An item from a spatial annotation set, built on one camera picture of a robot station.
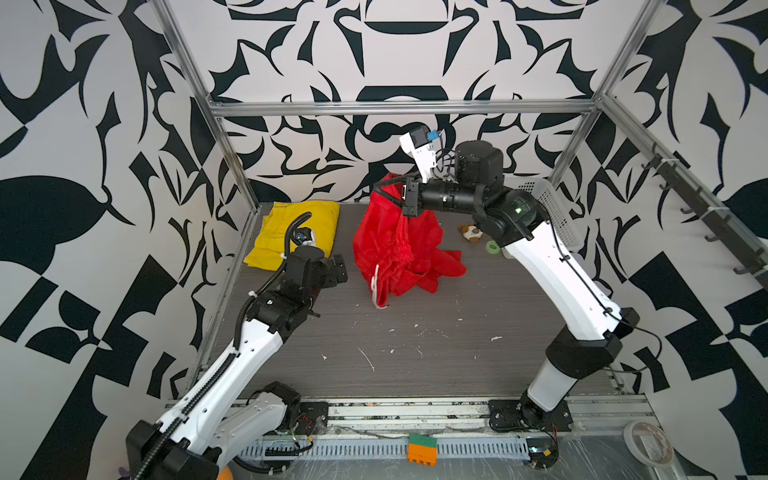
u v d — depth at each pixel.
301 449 0.71
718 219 0.58
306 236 0.65
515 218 0.43
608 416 0.76
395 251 0.62
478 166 0.44
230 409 0.45
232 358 0.45
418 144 0.50
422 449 0.70
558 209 1.08
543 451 0.71
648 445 0.71
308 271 0.55
